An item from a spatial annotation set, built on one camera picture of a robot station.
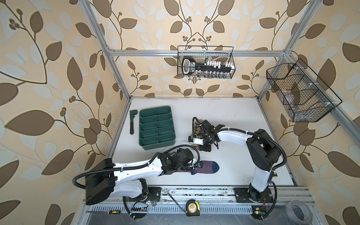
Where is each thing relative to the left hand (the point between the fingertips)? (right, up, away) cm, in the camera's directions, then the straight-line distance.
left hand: (188, 152), depth 81 cm
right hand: (+9, 0, +11) cm, 14 cm away
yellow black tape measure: (+2, -24, -13) cm, 27 cm away
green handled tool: (-44, +23, +28) cm, 57 cm away
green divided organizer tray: (-22, +13, +14) cm, 29 cm away
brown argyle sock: (+6, +13, -5) cm, 15 cm away
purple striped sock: (+12, -9, +2) cm, 15 cm away
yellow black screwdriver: (-39, -27, -11) cm, 49 cm away
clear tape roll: (+56, -27, -11) cm, 63 cm away
